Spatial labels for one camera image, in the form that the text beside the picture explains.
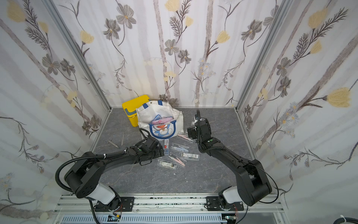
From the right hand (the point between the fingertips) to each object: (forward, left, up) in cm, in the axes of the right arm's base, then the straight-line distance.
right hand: (199, 124), depth 86 cm
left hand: (-13, +24, -16) cm, 31 cm away
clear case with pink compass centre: (-17, +13, -18) cm, 28 cm away
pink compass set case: (+8, +28, -9) cm, 30 cm away
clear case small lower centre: (-21, +19, -16) cm, 33 cm away
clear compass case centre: (-8, +12, -18) cm, 23 cm away
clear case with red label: (-7, +21, -17) cm, 28 cm away
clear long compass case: (-15, +5, -17) cm, 23 cm away
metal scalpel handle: (-1, +54, -20) cm, 58 cm away
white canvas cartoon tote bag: (+2, +24, -14) cm, 28 cm away
